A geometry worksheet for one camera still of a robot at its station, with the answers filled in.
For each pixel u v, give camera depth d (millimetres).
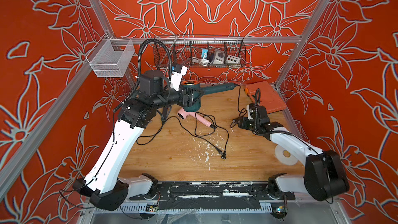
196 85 543
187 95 502
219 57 916
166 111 1014
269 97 1134
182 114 954
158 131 941
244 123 780
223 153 852
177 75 512
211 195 727
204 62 857
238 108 815
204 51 834
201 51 834
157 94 445
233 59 938
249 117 773
